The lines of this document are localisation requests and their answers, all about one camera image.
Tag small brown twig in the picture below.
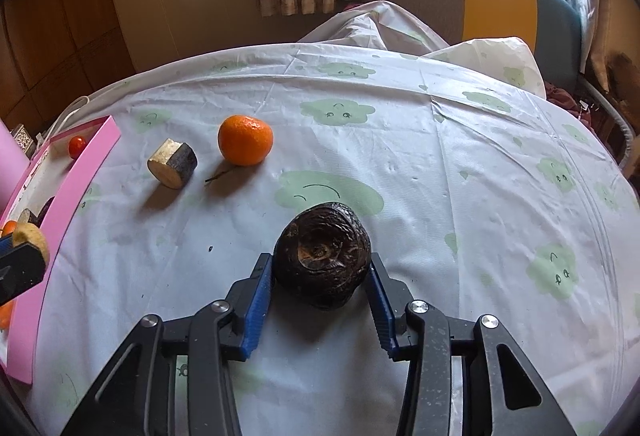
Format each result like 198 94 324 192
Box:
204 167 243 184

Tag pink shallow cardboard box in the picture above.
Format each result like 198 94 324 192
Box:
0 115 122 384

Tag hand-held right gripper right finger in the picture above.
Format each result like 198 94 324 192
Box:
364 253 576 436

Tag dark red cloth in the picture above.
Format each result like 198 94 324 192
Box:
544 80 593 129

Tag small beige round fruit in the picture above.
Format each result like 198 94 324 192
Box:
11 222 51 269

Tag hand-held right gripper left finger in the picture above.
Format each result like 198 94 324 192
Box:
60 254 274 436

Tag small grey patterned object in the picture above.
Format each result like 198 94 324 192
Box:
10 123 36 151

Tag white power cable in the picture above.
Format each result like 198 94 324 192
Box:
37 94 92 141

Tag curved metal rail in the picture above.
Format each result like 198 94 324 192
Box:
575 76 640 187

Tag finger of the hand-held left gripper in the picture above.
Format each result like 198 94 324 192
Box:
0 236 48 309

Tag small orange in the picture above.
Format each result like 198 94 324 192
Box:
217 114 274 167

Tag cloud print plastic tablecloth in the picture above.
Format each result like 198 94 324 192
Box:
30 0 640 436

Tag dark water chestnut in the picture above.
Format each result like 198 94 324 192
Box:
272 202 372 309

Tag grey yellow blue padded headboard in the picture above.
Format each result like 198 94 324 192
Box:
350 0 583 89

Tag pink electric kettle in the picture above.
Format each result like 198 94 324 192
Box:
0 123 28 221

